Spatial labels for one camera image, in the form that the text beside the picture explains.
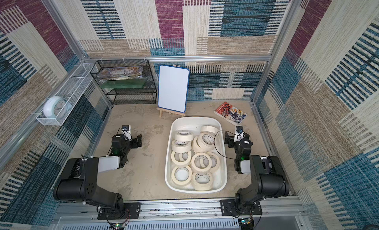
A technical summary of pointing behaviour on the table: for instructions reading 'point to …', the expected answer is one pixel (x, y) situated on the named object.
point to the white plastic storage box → (196, 160)
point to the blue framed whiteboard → (172, 88)
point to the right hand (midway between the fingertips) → (235, 129)
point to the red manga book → (231, 113)
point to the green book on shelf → (132, 84)
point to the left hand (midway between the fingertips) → (132, 134)
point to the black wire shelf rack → (147, 95)
